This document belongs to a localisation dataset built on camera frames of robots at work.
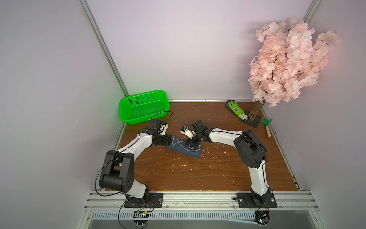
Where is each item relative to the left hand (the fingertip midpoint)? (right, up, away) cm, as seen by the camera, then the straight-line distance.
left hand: (169, 139), depth 91 cm
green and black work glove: (+50, +23, +24) cm, 60 cm away
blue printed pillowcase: (+6, -3, -1) cm, 7 cm away
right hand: (+12, 0, +5) cm, 13 cm away
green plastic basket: (-27, +22, +27) cm, 44 cm away
